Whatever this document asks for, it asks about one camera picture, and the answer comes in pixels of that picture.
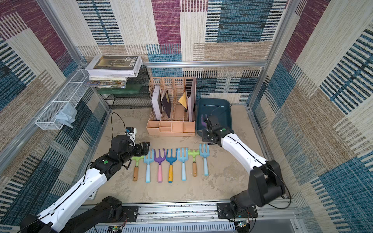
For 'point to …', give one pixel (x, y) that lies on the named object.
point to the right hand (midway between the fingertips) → (207, 133)
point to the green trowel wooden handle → (194, 153)
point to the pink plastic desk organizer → (172, 103)
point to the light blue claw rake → (148, 161)
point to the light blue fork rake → (183, 158)
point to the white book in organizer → (156, 103)
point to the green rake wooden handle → (136, 170)
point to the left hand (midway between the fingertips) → (141, 142)
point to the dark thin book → (166, 104)
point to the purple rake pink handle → (160, 159)
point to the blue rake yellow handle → (171, 159)
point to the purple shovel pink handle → (203, 123)
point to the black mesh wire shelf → (135, 95)
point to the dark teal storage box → (206, 107)
